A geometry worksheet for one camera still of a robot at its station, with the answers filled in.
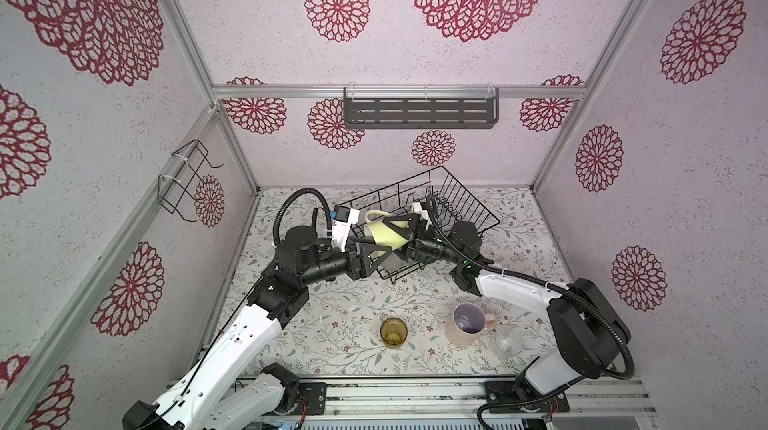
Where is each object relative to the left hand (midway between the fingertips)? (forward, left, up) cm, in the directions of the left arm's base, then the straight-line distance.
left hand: (384, 252), depth 66 cm
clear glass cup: (-10, -34, -30) cm, 47 cm away
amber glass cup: (-8, -2, -29) cm, 30 cm away
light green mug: (+5, +1, +1) cm, 5 cm away
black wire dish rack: (+41, -24, -27) cm, 55 cm away
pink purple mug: (-5, -23, -28) cm, 37 cm away
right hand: (+7, 0, 0) cm, 7 cm away
